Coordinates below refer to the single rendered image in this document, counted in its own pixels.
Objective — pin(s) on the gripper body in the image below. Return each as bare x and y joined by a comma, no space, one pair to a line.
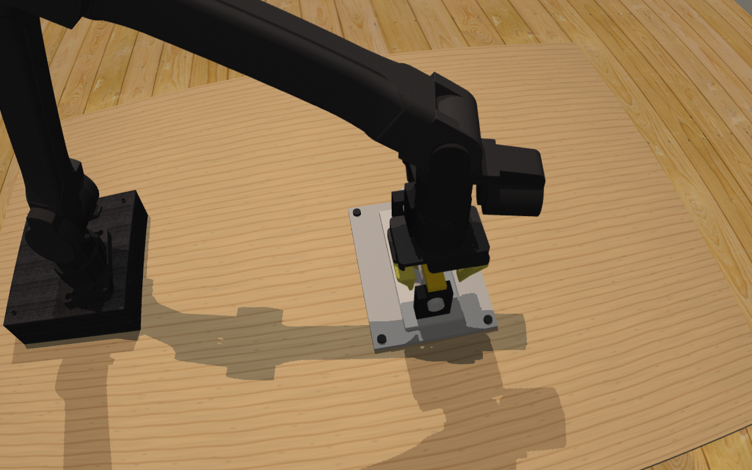
442,246

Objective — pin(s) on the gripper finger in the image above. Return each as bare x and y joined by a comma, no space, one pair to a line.
406,277
466,272

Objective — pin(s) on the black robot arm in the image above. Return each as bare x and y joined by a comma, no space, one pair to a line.
429,120

